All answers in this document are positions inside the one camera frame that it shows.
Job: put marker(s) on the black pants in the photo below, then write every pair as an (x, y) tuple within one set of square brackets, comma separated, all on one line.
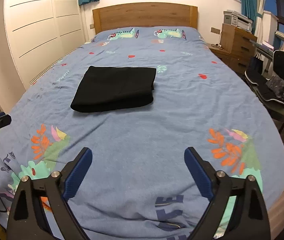
[(104, 89)]

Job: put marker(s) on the blue patterned bedspread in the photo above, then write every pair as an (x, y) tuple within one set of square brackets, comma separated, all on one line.
[(138, 186)]

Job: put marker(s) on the black white office chair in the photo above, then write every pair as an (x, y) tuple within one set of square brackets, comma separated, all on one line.
[(269, 89)]

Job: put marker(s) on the dark garment on chair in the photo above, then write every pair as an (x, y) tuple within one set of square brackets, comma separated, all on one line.
[(276, 84)]

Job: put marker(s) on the low wooden nightstand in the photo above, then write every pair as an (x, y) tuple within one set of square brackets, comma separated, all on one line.
[(236, 63)]

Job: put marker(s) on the wooden drawer chest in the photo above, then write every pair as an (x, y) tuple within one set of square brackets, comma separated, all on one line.
[(237, 42)]

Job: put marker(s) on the wooden headboard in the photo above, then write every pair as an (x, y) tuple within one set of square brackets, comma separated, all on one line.
[(144, 14)]

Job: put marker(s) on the white printer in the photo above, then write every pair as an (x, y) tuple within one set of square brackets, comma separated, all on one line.
[(236, 19)]

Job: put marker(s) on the teal curtain right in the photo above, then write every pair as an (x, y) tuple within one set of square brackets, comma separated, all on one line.
[(254, 9)]

